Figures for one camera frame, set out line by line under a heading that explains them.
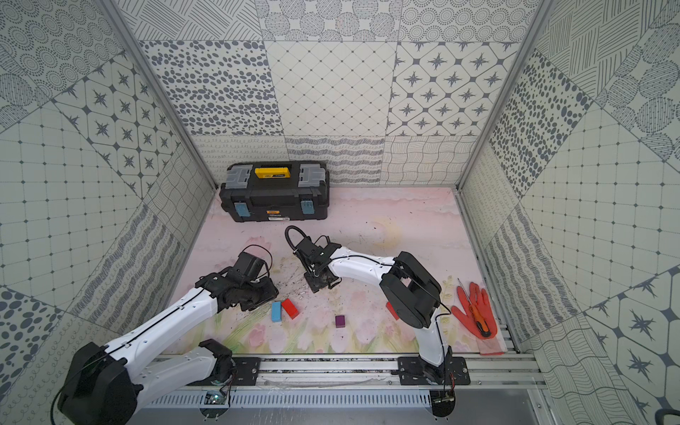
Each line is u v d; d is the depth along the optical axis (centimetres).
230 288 59
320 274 64
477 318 82
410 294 48
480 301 87
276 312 84
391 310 86
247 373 73
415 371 75
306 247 71
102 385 39
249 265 66
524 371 76
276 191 96
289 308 85
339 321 82
